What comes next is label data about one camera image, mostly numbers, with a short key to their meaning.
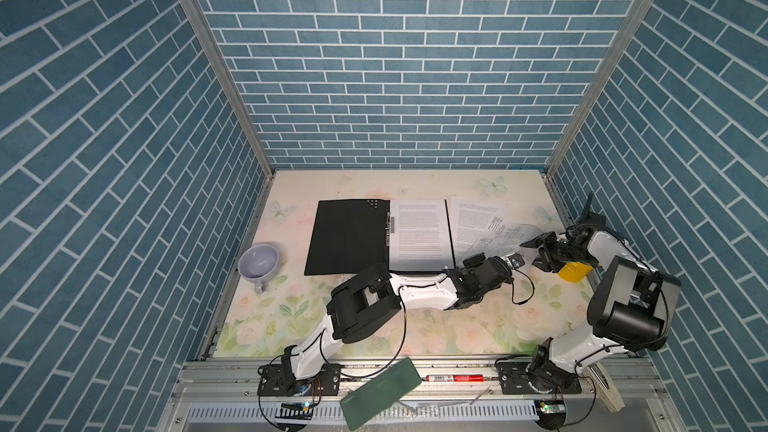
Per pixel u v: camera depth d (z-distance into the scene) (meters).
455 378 0.74
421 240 1.00
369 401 0.71
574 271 0.86
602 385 0.72
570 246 0.76
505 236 1.00
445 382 0.74
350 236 1.08
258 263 0.94
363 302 0.53
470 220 1.05
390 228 1.02
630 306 0.46
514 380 0.74
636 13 0.79
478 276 0.66
